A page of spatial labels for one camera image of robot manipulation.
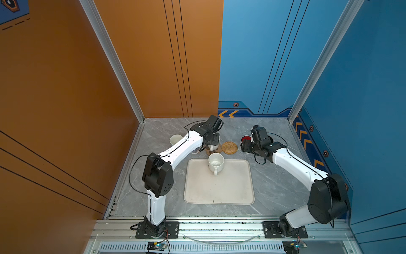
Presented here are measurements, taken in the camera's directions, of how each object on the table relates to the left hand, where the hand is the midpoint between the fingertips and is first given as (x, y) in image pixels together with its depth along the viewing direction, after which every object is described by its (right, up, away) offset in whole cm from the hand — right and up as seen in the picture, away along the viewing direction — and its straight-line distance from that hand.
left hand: (214, 138), depth 89 cm
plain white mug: (0, -6, +3) cm, 6 cm away
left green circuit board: (-27, -48, -19) cm, 58 cm away
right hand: (+17, -4, -1) cm, 17 cm away
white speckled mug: (+2, -14, +5) cm, 15 cm away
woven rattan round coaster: (+11, -7, +13) cm, 18 cm away
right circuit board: (+35, -48, -19) cm, 62 cm away
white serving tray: (+10, -26, -1) cm, 28 cm away
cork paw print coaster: (-3, -9, +10) cm, 13 cm away
